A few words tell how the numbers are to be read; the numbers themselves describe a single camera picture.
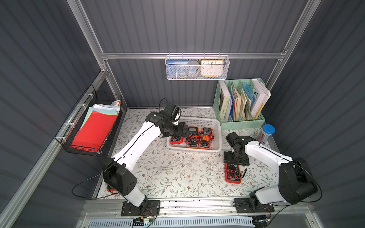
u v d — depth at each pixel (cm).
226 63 91
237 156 73
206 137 96
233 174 81
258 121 105
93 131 67
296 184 44
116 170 42
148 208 72
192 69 90
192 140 91
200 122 112
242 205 73
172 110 61
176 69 92
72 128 64
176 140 89
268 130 83
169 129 62
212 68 88
